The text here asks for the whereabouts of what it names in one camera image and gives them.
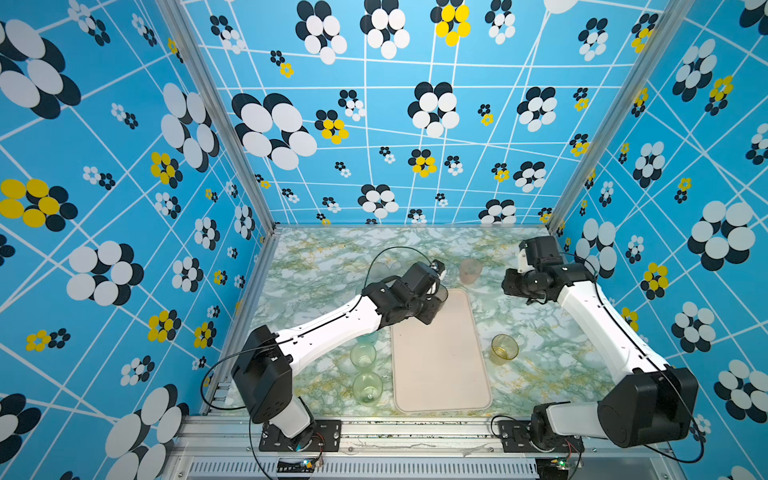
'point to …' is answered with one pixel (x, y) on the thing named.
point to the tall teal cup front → (368, 338)
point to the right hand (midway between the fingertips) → (512, 284)
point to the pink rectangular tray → (441, 367)
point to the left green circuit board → (306, 466)
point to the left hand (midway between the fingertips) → (437, 301)
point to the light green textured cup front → (367, 388)
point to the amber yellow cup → (503, 349)
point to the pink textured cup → (470, 270)
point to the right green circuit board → (561, 462)
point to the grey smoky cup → (442, 293)
